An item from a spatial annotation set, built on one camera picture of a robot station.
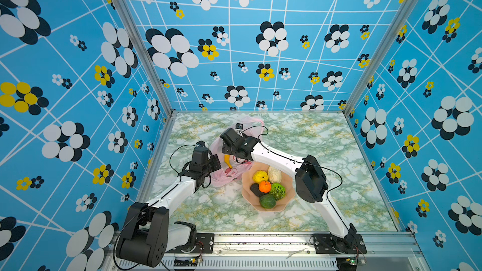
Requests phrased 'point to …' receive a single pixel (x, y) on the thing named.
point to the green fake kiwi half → (277, 191)
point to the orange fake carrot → (264, 186)
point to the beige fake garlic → (274, 174)
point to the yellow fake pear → (260, 175)
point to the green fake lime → (268, 201)
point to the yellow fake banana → (226, 159)
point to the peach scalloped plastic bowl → (247, 180)
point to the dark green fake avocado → (254, 187)
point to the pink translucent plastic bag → (231, 169)
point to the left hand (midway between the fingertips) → (219, 158)
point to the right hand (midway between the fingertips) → (230, 146)
